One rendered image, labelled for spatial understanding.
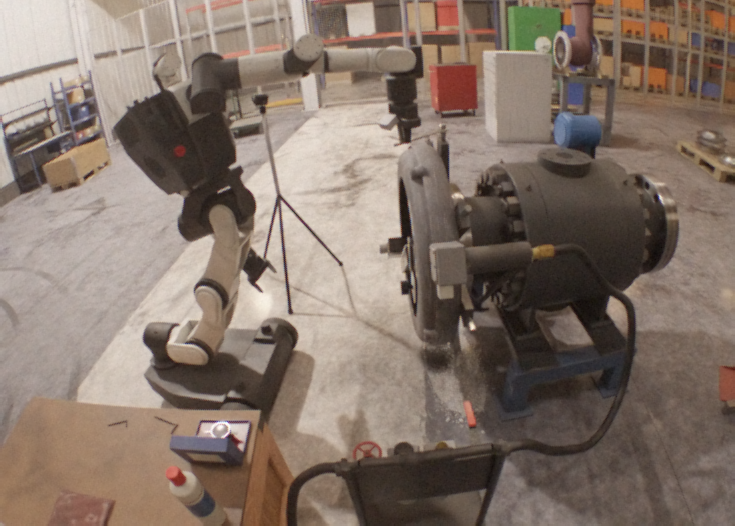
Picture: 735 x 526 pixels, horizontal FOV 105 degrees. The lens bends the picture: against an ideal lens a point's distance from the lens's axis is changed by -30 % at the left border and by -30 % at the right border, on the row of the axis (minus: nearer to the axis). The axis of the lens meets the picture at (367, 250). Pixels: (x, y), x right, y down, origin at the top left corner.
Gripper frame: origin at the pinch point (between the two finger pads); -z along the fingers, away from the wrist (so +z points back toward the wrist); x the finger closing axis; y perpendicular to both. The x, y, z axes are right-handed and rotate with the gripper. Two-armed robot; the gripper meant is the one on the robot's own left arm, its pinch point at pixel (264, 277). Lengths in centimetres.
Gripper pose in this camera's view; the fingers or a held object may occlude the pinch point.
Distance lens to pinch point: 167.6
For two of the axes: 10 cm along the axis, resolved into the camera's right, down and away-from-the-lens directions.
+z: -4.8, -6.9, -5.5
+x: 4.3, -7.3, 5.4
